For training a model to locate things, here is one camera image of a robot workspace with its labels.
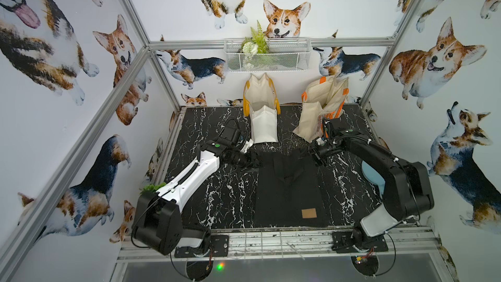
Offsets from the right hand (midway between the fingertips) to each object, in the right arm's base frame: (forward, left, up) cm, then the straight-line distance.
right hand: (298, 157), depth 81 cm
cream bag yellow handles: (+46, +17, -13) cm, 50 cm away
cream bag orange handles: (+44, -20, -8) cm, 49 cm away
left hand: (-4, +14, +2) cm, 14 cm away
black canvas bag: (-13, +5, -2) cm, 14 cm away
